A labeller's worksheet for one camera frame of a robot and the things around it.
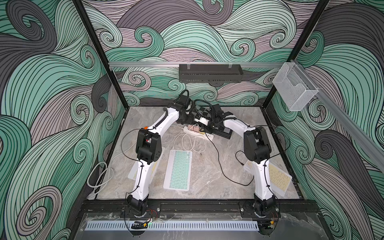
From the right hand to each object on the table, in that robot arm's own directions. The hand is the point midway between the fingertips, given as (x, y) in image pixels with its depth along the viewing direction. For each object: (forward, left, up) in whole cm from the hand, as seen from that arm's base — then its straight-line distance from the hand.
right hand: (204, 127), depth 102 cm
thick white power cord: (-29, +65, -7) cm, 72 cm away
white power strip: (-3, +9, -2) cm, 9 cm away
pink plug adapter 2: (-2, +5, +2) cm, 6 cm away
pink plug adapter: (-1, +10, +2) cm, 10 cm away
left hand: (+1, +10, +8) cm, 13 cm away
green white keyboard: (-30, +17, -4) cm, 35 cm away
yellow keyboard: (-34, -41, -5) cm, 54 cm away
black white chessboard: (-1, -11, -1) cm, 11 cm away
